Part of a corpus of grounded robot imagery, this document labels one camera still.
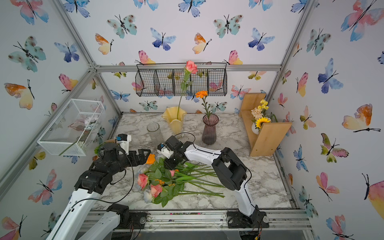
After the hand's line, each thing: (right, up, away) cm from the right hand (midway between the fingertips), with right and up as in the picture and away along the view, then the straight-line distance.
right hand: (167, 163), depth 87 cm
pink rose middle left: (-10, -5, -13) cm, 17 cm away
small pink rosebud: (+4, -4, -5) cm, 7 cm away
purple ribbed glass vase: (+26, +15, +20) cm, 36 cm away
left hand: (-8, +10, -14) cm, 19 cm away
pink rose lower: (-3, -10, -13) cm, 17 cm away
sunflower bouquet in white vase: (+54, +28, +1) cm, 61 cm away
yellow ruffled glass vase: (+3, +29, +9) cm, 30 cm away
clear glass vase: (-7, +17, +3) cm, 18 cm away
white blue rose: (-8, -14, -10) cm, 19 cm away
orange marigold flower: (+21, +39, -4) cm, 44 cm away
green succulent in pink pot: (-39, +9, -3) cm, 40 cm away
